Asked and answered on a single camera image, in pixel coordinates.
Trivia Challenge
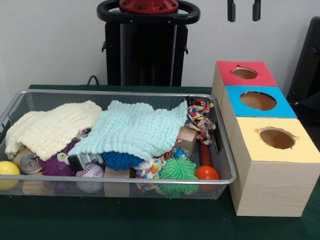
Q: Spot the black looped cable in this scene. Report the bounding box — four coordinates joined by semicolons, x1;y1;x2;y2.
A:
86;74;100;86

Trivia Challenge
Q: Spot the green spiky rubber ball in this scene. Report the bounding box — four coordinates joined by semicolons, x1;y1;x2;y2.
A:
159;156;200;198

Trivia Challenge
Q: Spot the shallow silver mesh bin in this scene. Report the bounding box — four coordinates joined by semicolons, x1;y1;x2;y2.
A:
0;89;238;200

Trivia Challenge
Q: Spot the light blue waffle cloth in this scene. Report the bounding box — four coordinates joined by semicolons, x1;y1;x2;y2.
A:
67;99;189;161

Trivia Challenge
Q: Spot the red ball-headed stick toy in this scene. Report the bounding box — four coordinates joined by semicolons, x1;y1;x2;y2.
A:
194;143;220;191

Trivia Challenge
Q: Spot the silver drink can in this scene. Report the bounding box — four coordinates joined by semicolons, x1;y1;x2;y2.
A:
13;147;43;175

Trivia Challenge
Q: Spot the white baseball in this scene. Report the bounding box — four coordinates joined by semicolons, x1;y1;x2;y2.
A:
75;163;105;193

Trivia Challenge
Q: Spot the dark green side-table cloth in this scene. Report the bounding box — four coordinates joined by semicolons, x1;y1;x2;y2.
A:
296;96;320;148

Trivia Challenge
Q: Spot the yellow ball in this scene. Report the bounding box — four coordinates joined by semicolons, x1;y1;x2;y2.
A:
0;161;21;191

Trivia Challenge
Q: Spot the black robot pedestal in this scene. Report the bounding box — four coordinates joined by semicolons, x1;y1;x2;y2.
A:
96;0;201;87

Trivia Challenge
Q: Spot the cream waffle cloth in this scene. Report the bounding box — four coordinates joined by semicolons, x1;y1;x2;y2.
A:
4;100;103;162

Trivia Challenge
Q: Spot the wooden box with three holes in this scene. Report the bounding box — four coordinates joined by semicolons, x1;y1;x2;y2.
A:
211;60;320;217

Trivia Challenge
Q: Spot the blue spiky rubber ball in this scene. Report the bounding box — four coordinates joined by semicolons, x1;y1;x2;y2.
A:
100;149;146;172

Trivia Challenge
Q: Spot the dark green tablecloth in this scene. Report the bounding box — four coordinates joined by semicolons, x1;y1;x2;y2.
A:
0;84;320;240

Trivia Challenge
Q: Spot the purple monster plush toy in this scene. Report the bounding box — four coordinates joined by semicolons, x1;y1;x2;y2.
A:
38;138;77;177

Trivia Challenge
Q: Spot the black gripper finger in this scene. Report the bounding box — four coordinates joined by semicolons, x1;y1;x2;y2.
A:
226;0;237;23
252;0;262;22

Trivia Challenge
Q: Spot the colourful knotted rope toy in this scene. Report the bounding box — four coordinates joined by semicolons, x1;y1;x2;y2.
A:
185;103;217;146

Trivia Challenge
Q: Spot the black upright panel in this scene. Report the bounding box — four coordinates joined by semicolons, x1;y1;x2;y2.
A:
286;16;320;102

